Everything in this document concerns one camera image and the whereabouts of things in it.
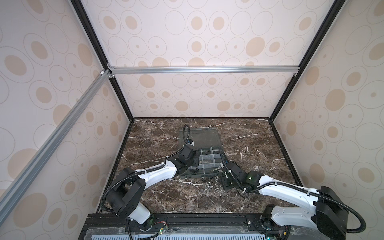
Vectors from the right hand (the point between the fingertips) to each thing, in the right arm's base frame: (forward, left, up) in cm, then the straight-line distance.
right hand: (222, 180), depth 83 cm
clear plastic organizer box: (+29, +6, -5) cm, 30 cm away
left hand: (+13, +12, +6) cm, 19 cm away
